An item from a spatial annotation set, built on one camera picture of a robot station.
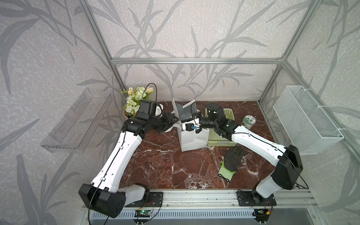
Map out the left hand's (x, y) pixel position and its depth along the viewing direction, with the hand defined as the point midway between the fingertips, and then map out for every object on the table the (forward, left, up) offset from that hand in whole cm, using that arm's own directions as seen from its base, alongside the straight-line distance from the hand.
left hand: (177, 121), depth 71 cm
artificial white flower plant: (+14, +25, +1) cm, 29 cm away
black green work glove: (-6, -35, -28) cm, 45 cm away
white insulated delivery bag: (0, -8, -14) cm, 17 cm away
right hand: (+3, -3, 0) cm, 5 cm away
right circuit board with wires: (-36, -45, -33) cm, 67 cm away
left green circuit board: (-36, +17, -31) cm, 51 cm away
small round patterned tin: (+17, -49, -22) cm, 56 cm away
